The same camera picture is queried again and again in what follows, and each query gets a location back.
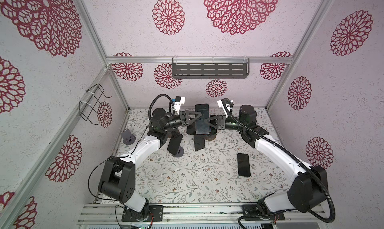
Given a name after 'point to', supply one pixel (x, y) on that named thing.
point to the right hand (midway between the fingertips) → (205, 120)
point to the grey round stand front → (180, 152)
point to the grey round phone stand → (128, 138)
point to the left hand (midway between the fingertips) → (200, 116)
